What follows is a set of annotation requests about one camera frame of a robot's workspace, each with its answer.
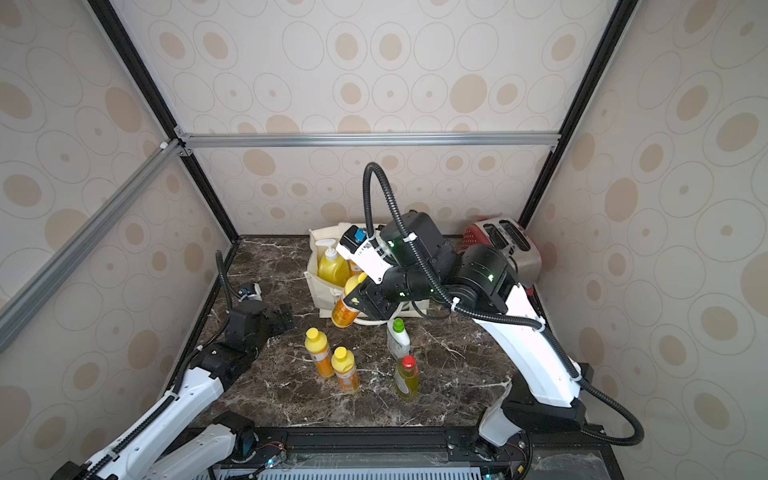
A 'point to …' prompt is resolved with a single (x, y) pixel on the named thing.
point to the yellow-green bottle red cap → (407, 377)
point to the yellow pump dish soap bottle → (333, 268)
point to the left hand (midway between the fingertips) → (285, 306)
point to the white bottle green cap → (398, 339)
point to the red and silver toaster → (520, 249)
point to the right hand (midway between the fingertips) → (365, 284)
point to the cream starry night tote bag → (329, 297)
